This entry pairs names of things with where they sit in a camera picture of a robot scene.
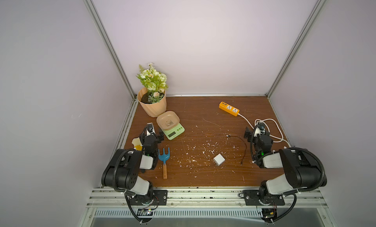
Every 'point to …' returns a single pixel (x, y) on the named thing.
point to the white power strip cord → (262, 121)
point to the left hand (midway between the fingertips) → (153, 128)
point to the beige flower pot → (154, 110)
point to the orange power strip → (228, 108)
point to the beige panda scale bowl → (167, 120)
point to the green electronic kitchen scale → (171, 134)
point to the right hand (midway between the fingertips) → (255, 126)
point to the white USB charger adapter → (219, 159)
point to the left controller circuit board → (145, 212)
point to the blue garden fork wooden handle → (163, 156)
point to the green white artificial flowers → (155, 82)
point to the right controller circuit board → (269, 215)
